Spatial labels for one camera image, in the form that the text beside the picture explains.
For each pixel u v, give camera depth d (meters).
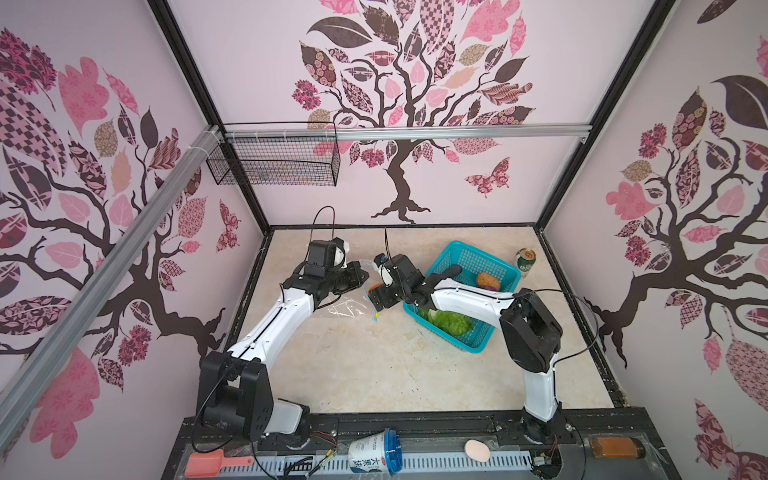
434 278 0.67
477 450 0.70
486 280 0.98
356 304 0.90
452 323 0.84
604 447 0.68
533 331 0.52
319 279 0.64
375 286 0.84
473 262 1.03
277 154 0.95
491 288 0.96
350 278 0.73
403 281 0.70
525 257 0.97
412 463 0.70
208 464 0.68
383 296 0.81
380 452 0.64
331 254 0.66
